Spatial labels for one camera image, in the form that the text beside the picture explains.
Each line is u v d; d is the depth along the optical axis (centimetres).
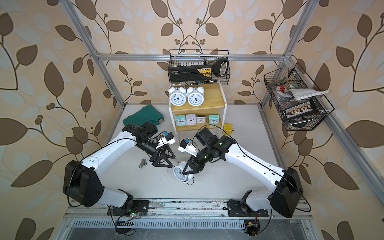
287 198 39
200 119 87
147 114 113
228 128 99
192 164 61
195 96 71
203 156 61
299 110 68
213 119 87
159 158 63
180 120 86
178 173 70
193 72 83
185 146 63
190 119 87
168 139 65
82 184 42
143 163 89
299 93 64
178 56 91
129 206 66
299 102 70
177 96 71
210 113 90
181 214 74
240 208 66
